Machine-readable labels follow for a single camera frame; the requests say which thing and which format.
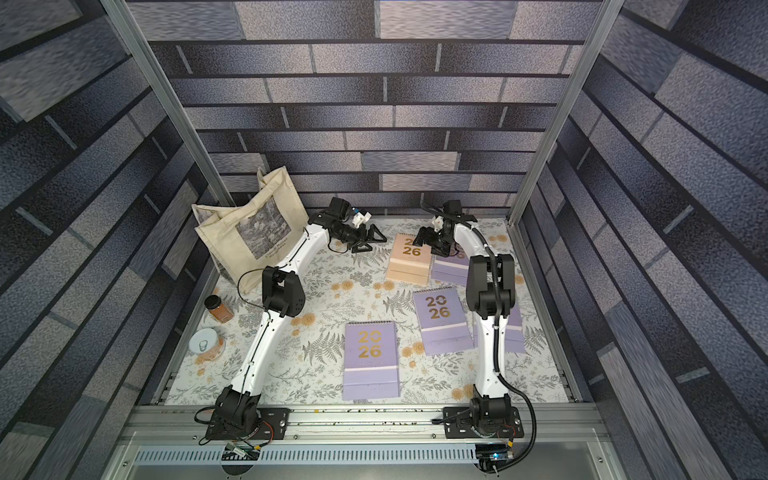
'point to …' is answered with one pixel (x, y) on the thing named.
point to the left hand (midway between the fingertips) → (380, 240)
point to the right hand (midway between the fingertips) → (423, 244)
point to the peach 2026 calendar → (409, 262)
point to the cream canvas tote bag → (246, 238)
